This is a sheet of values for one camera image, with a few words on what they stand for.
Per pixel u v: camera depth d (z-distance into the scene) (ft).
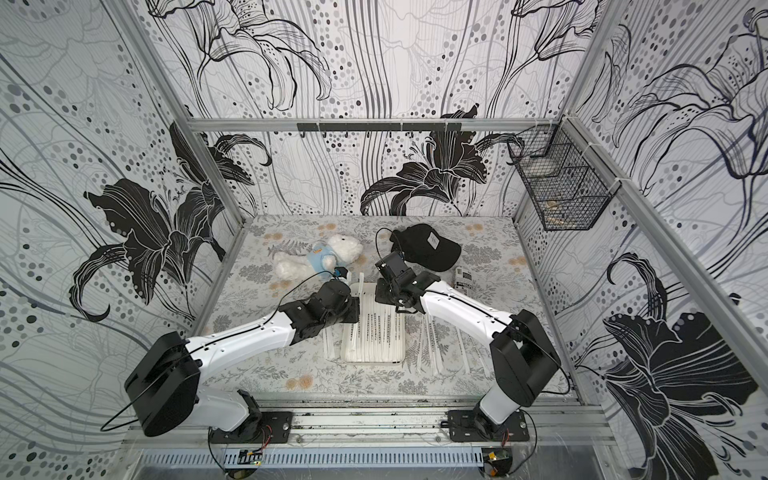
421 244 3.38
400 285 2.09
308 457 2.51
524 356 1.41
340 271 2.49
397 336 2.89
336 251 3.22
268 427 2.39
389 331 2.89
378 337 2.89
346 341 2.80
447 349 2.82
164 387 1.36
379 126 2.97
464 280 3.21
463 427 2.35
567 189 2.77
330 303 2.10
